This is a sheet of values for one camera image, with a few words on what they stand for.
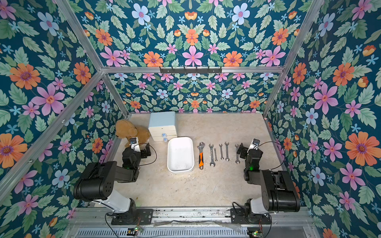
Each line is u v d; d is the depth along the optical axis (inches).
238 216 29.0
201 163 36.3
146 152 34.9
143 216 29.0
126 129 34.5
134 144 31.5
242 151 33.0
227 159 37.0
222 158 37.5
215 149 38.8
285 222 28.9
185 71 36.4
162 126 36.8
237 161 36.7
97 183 18.3
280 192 18.1
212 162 36.6
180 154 37.7
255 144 30.6
